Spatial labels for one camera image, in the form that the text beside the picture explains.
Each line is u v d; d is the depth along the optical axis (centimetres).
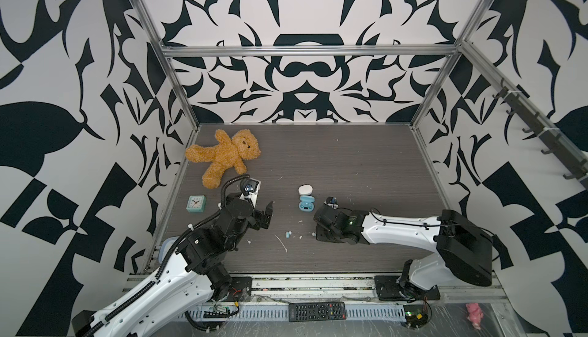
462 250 43
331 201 79
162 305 55
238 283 76
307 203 91
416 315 71
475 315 68
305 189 96
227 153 99
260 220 64
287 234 85
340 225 64
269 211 65
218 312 69
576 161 55
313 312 70
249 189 60
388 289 74
